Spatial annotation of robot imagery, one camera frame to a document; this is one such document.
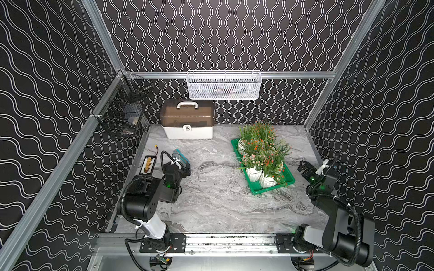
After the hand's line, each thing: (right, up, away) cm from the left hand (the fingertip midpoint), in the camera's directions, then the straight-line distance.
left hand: (177, 160), depth 94 cm
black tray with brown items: (-18, -4, +4) cm, 19 cm away
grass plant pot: (+50, -6, -7) cm, 51 cm away
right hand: (+70, -2, -5) cm, 70 cm away
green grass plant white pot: (+40, +13, +6) cm, 43 cm away
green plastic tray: (+60, -9, -1) cm, 61 cm away
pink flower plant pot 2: (+56, -4, -2) cm, 56 cm away
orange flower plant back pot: (+42, +7, -4) cm, 43 cm away
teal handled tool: (+1, +1, +10) cm, 10 cm away
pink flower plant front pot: (+57, +6, -4) cm, 58 cm away
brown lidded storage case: (+2, +25, +20) cm, 32 cm away
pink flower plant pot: (+41, -1, -10) cm, 42 cm away
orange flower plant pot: (+49, +15, +3) cm, 51 cm away
